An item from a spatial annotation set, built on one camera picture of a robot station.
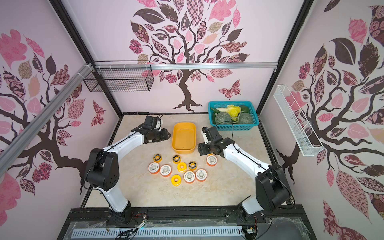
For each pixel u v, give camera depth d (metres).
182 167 0.90
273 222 0.72
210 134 0.66
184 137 1.04
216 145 0.62
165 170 0.89
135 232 0.68
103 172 0.49
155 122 0.77
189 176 0.86
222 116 1.02
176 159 0.95
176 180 0.85
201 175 0.87
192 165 0.92
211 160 0.92
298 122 0.71
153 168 0.90
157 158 0.95
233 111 1.10
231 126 1.10
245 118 1.03
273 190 0.42
